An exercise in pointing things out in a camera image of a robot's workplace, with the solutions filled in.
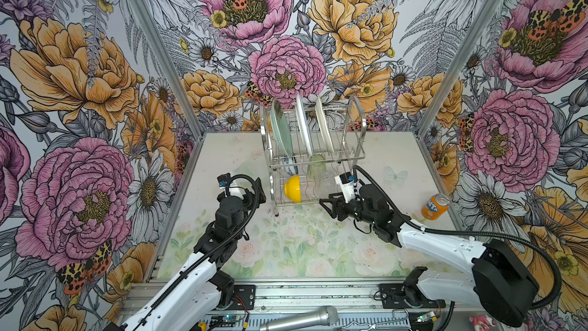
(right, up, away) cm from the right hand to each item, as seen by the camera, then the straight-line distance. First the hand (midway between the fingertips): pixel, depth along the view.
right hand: (326, 206), depth 81 cm
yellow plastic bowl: (-12, +5, +6) cm, 14 cm away
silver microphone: (-2, -29, -13) cm, 32 cm away
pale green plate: (-16, +28, +4) cm, 32 cm away
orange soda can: (+41, -1, +4) cm, 41 cm away
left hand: (-27, +6, -2) cm, 27 cm away
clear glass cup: (-2, +5, +10) cm, 12 cm away
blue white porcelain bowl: (-13, +13, +12) cm, 22 cm away
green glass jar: (-2, +11, +13) cm, 17 cm away
